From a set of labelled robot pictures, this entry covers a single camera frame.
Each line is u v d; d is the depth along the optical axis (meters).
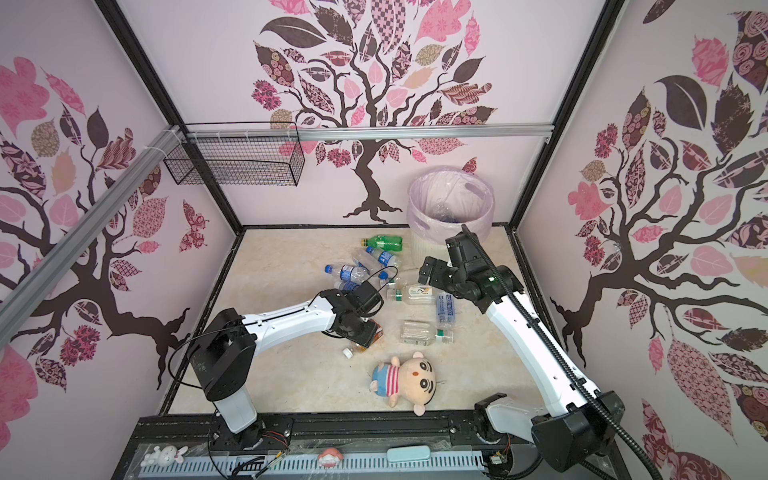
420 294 0.95
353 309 0.64
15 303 0.50
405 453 0.70
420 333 0.90
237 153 0.95
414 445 0.72
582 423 0.37
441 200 1.04
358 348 0.84
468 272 0.54
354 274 1.01
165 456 0.68
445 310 0.90
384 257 1.03
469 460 0.70
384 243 1.09
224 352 0.50
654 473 0.33
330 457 0.66
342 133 0.94
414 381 0.74
